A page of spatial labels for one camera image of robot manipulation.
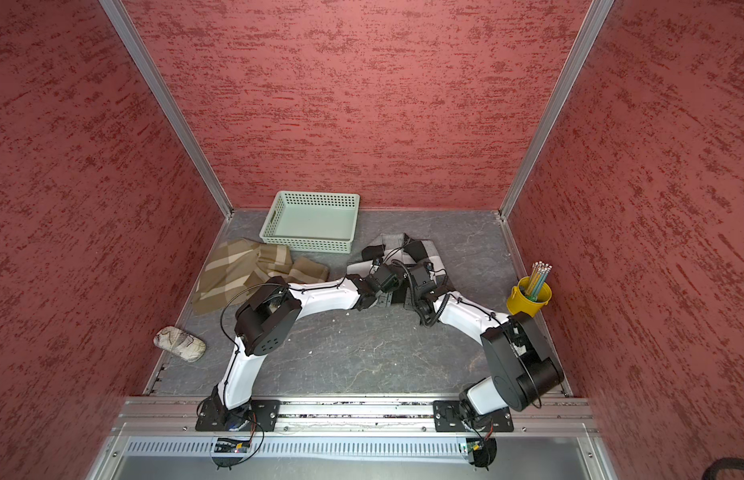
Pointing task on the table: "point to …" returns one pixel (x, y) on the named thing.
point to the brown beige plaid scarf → (230, 270)
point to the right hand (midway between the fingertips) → (415, 303)
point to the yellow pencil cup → (519, 302)
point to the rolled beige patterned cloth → (180, 343)
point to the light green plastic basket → (312, 221)
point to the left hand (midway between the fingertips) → (374, 296)
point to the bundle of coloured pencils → (538, 275)
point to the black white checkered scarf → (399, 264)
